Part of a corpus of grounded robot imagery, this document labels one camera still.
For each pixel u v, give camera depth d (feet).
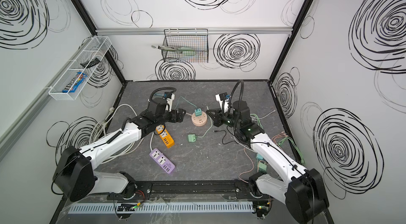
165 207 2.53
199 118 3.16
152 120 2.03
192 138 2.84
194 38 3.07
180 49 3.00
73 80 2.34
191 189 2.47
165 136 2.92
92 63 2.60
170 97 2.44
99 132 3.05
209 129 2.53
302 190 1.26
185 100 3.06
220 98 2.22
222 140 2.98
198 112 3.09
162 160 2.64
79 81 2.35
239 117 1.90
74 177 1.32
